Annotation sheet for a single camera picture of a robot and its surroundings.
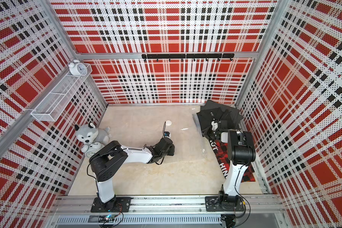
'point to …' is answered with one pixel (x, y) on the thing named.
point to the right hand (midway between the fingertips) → (203, 131)
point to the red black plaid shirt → (221, 150)
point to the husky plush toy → (89, 134)
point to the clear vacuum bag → (194, 146)
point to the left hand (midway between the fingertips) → (175, 146)
